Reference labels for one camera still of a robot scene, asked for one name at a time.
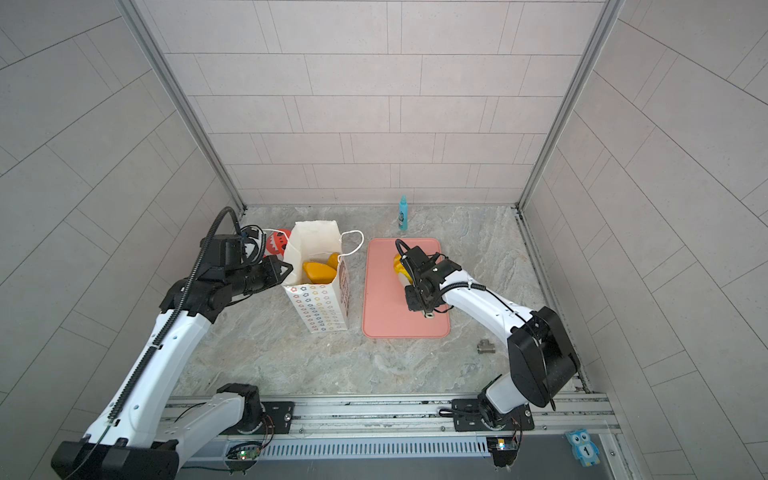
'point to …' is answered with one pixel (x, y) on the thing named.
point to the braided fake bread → (319, 273)
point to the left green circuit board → (245, 452)
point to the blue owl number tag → (582, 449)
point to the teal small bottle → (403, 214)
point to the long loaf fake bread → (333, 260)
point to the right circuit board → (503, 450)
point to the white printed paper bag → (325, 306)
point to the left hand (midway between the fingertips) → (300, 263)
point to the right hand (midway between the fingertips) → (414, 302)
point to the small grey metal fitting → (485, 346)
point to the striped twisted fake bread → (403, 274)
